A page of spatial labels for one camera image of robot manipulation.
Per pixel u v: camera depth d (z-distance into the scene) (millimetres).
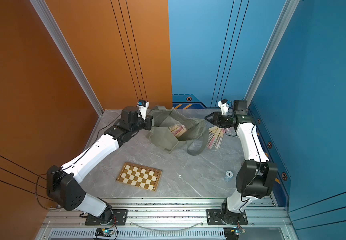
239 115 601
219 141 1021
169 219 754
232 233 697
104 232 709
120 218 731
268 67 911
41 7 696
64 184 413
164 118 1041
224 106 756
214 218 725
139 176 847
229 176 808
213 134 1052
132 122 612
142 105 684
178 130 1046
